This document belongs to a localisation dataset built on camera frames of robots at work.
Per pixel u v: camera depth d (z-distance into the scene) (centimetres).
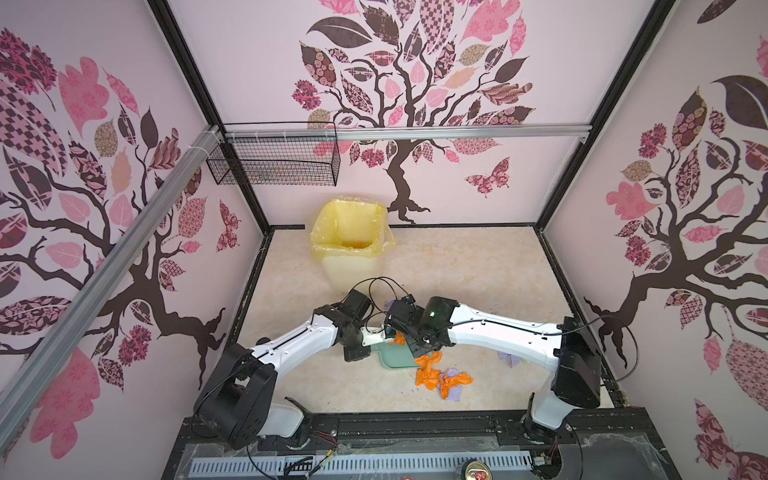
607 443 73
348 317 64
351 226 97
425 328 54
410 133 93
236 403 41
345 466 70
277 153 95
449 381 80
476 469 61
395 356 84
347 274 96
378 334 75
